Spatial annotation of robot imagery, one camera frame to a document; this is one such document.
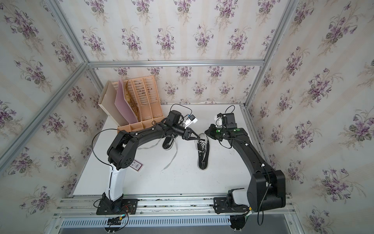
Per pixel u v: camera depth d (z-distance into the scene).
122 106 0.87
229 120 0.65
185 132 0.78
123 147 0.59
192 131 0.80
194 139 0.83
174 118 0.76
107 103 0.85
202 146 0.92
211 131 0.73
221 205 0.73
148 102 1.20
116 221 0.72
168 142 0.95
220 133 0.70
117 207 0.64
